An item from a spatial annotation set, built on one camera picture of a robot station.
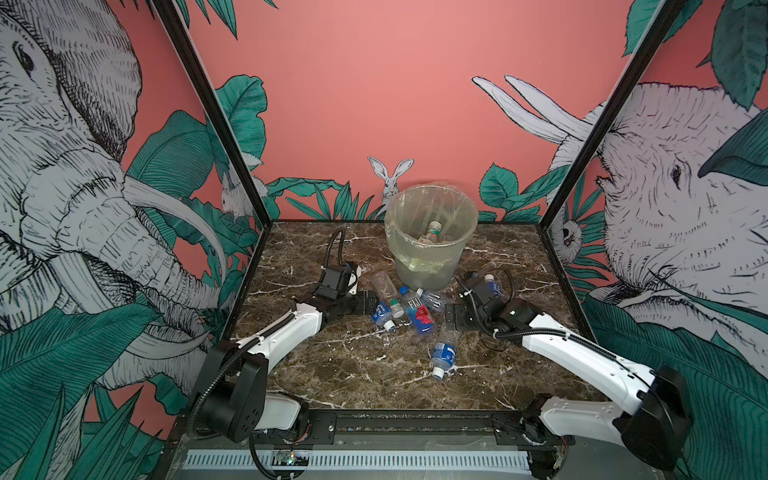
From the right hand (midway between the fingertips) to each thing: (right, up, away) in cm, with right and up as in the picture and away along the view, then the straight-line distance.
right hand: (454, 311), depth 80 cm
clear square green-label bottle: (-19, +2, +20) cm, 28 cm away
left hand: (-24, +3, +7) cm, 25 cm away
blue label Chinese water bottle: (+15, +6, +12) cm, 20 cm away
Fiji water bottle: (-11, 0, +10) cm, 15 cm away
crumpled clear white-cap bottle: (-5, +1, +15) cm, 15 cm away
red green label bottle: (-3, +23, +19) cm, 30 cm away
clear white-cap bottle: (-3, -13, +1) cm, 13 cm away
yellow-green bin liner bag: (-5, +26, +23) cm, 35 cm away
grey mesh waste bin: (-9, +7, +19) cm, 23 cm away
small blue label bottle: (-20, -3, +8) cm, 22 cm away
